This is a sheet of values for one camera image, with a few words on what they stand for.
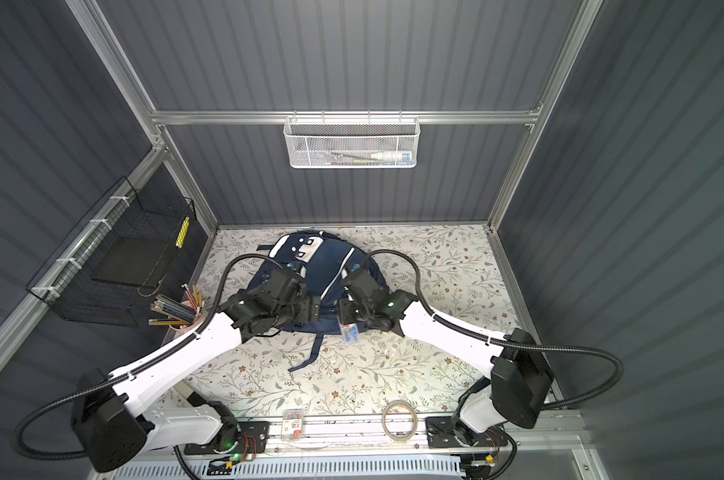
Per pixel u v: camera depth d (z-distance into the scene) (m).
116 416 0.38
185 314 0.86
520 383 0.42
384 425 0.74
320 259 0.94
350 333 0.77
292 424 0.74
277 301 0.59
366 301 0.59
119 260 0.74
